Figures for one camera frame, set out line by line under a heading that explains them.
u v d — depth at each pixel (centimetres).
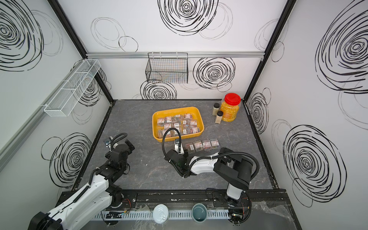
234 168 46
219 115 99
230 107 99
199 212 69
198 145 91
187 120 105
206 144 91
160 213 65
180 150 76
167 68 124
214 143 93
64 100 74
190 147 91
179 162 67
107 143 69
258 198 76
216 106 105
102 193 55
